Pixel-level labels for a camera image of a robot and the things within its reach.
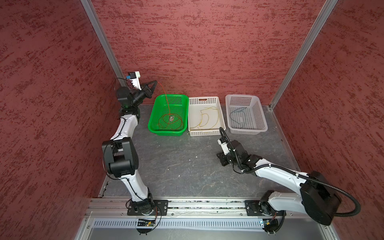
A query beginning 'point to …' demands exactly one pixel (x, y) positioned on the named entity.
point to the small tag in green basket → (171, 118)
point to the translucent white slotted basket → (256, 122)
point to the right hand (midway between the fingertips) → (218, 156)
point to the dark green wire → (238, 112)
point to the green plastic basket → (178, 104)
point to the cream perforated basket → (205, 116)
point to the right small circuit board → (270, 225)
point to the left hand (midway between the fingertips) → (156, 83)
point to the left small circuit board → (144, 222)
